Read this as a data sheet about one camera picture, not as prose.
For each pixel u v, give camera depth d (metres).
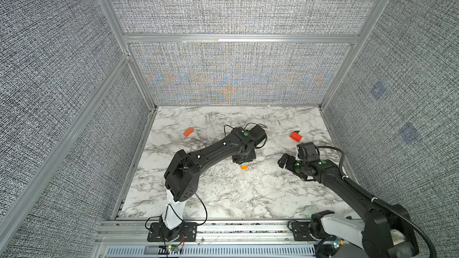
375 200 0.44
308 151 0.67
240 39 0.88
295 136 1.03
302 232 0.73
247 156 0.71
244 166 0.92
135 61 0.97
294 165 0.75
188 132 1.06
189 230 0.74
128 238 0.73
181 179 0.47
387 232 0.40
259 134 0.66
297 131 1.06
